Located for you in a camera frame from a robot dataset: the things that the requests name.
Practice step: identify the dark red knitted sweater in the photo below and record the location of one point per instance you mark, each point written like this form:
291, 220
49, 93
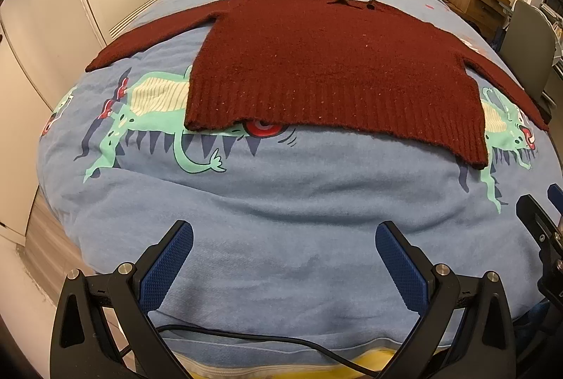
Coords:
331, 63

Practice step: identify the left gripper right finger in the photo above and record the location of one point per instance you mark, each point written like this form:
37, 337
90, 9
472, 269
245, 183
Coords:
464, 328

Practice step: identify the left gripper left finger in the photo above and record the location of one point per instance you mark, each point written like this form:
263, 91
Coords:
82, 345

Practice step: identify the grey office chair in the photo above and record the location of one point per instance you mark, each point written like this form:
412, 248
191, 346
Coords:
528, 49

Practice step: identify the blue monster print bedspread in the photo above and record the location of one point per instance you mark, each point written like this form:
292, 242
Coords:
284, 220

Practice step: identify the wooden desk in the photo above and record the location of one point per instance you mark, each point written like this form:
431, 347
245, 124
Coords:
484, 16

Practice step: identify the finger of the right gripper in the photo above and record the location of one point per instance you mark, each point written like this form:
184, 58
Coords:
555, 195
549, 240

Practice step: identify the white wardrobe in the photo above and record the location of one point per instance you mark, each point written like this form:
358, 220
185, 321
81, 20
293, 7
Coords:
47, 94

